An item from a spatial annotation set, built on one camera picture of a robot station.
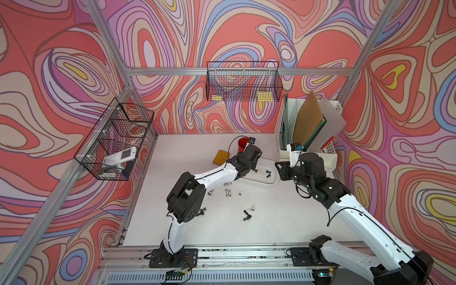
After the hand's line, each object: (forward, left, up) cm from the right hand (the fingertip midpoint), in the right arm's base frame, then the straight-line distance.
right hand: (278, 168), depth 75 cm
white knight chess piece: (-9, +10, -22) cm, 26 cm away
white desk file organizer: (+24, -40, -21) cm, 51 cm away
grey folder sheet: (+22, -31, +6) cm, 39 cm away
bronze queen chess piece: (+13, +6, -22) cm, 26 cm away
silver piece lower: (0, +32, -20) cm, 38 cm away
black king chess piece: (-12, +13, -22) cm, 28 cm away
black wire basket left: (+6, +71, +8) cm, 72 cm away
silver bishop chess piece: (-1, +23, -21) cm, 31 cm away
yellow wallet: (+22, +26, -19) cm, 40 cm away
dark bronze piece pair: (-10, +35, -22) cm, 43 cm away
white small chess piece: (0, +16, -23) cm, 28 cm away
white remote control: (+2, +64, +10) cm, 65 cm away
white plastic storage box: (+12, +1, -22) cm, 26 cm away
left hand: (+15, +9, -9) cm, 20 cm away
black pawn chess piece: (+10, -1, -22) cm, 24 cm away
